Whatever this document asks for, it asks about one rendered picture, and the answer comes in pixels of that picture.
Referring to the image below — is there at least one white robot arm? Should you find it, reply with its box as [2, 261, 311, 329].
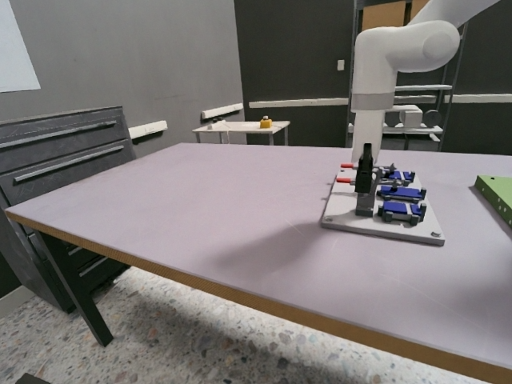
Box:
[351, 0, 500, 127]

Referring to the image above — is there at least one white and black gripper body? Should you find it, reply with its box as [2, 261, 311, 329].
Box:
[351, 109, 386, 164]

